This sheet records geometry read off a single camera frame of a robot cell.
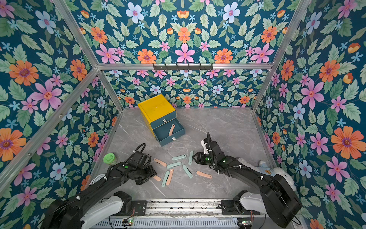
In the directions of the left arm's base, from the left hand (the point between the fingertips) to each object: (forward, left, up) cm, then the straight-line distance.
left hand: (157, 175), depth 83 cm
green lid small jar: (+12, +30, +2) cm, 32 cm away
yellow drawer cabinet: (+37, +1, +18) cm, 42 cm away
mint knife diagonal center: (+4, -17, -3) cm, 18 cm away
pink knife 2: (-1, 0, -2) cm, 3 cm away
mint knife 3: (+11, -12, -3) cm, 17 cm away
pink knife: (+9, -1, -2) cm, 9 cm away
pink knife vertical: (-1, -7, -2) cm, 8 cm away
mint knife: (0, -5, -2) cm, 6 cm away
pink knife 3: (-2, -28, -2) cm, 28 cm away
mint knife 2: (+6, -9, -2) cm, 12 cm away
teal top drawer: (+28, -5, +16) cm, 33 cm away
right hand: (+8, -24, +7) cm, 26 cm away
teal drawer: (+25, -3, +8) cm, 26 cm away
